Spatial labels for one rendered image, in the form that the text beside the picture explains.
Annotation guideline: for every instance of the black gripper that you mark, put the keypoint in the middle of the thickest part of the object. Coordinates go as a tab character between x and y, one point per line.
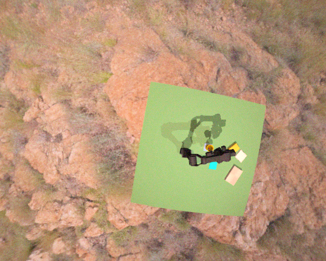
210	153

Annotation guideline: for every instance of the yellow cup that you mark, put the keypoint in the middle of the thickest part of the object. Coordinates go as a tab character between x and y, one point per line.
209	146

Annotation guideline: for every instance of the pale pink flat square tile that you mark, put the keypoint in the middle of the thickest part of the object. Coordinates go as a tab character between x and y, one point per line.
240	156

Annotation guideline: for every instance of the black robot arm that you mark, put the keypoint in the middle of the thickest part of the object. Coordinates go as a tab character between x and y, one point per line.
219	157

